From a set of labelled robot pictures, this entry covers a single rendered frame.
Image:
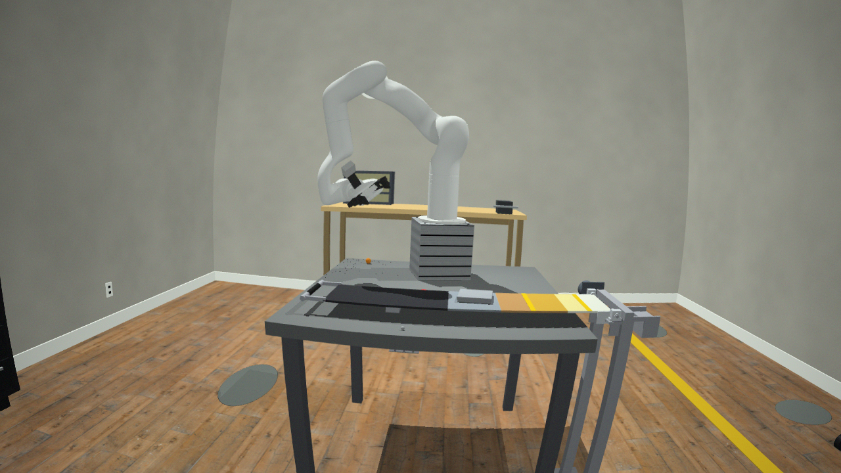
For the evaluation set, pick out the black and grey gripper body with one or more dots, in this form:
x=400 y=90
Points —
x=366 y=189

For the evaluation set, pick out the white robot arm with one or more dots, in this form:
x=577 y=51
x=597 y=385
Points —
x=450 y=134

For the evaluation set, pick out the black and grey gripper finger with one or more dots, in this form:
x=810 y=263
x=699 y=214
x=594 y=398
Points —
x=358 y=200
x=384 y=183

